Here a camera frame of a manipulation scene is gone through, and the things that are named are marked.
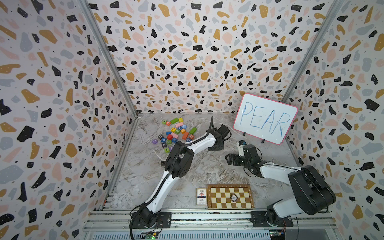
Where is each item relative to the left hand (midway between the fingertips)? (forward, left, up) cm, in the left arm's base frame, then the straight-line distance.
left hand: (221, 147), depth 100 cm
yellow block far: (+26, +29, -1) cm, 39 cm away
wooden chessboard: (-31, +5, 0) cm, 31 cm away
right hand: (-8, -6, +2) cm, 10 cm away
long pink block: (+21, +30, -1) cm, 37 cm away
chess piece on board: (-32, -3, +1) cm, 32 cm away
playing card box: (-31, +14, 0) cm, 34 cm away
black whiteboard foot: (+5, -30, 0) cm, 30 cm away
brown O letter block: (+9, +42, -1) cm, 43 cm away
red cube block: (+9, +36, -1) cm, 37 cm away
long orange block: (+11, +25, 0) cm, 27 cm away
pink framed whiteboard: (+13, -31, +12) cm, 36 cm away
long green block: (+15, +19, -1) cm, 25 cm away
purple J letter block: (+6, +46, -1) cm, 46 cm away
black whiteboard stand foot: (+11, -18, 0) cm, 21 cm away
